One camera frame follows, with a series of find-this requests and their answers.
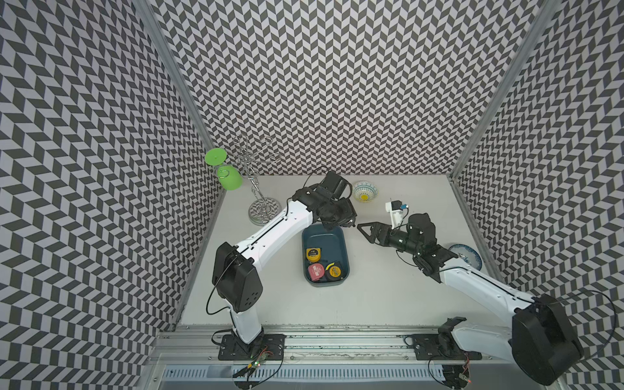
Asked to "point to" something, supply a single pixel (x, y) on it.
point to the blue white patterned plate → (467, 254)
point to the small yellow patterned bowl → (364, 191)
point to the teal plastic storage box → (325, 255)
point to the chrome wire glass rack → (256, 155)
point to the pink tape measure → (316, 271)
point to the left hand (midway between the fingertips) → (350, 220)
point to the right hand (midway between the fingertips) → (364, 231)
